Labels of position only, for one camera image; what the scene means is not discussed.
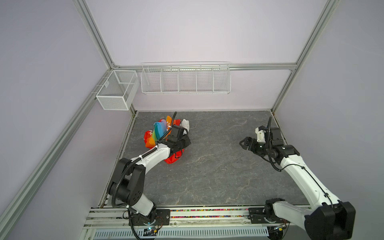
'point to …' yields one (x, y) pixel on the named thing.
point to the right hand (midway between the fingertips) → (246, 146)
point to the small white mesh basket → (117, 92)
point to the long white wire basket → (189, 77)
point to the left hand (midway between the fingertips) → (190, 141)
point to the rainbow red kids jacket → (159, 128)
